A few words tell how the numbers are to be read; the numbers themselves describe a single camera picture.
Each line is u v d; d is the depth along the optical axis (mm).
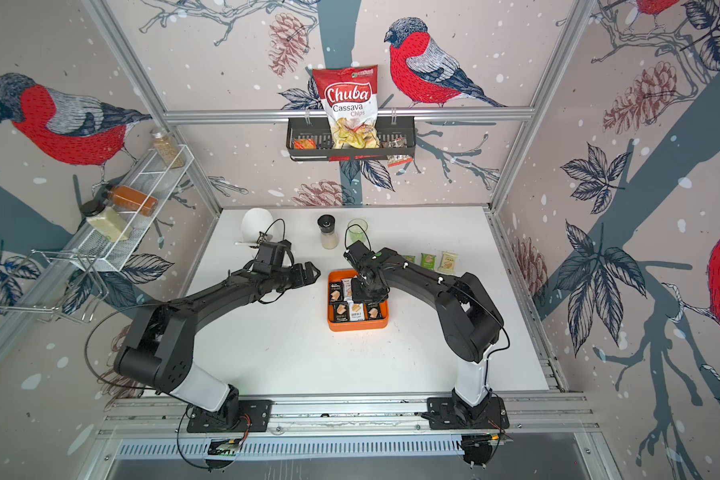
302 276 820
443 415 729
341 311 889
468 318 484
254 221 999
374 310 904
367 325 893
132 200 728
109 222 662
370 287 758
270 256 729
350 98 815
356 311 893
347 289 947
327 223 1007
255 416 731
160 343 452
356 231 1109
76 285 683
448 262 1037
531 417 741
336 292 927
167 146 853
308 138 949
